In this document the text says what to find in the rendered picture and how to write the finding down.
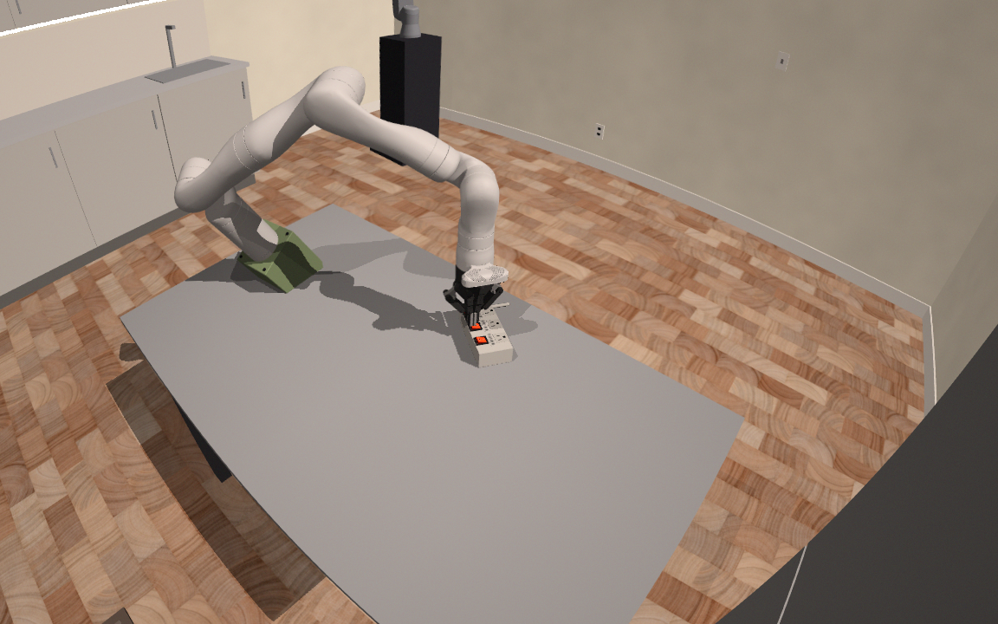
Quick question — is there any beige power strip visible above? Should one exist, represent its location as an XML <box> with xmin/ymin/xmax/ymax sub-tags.
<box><xmin>458</xmin><ymin>302</ymin><xmax>513</xmax><ymax>367</ymax></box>

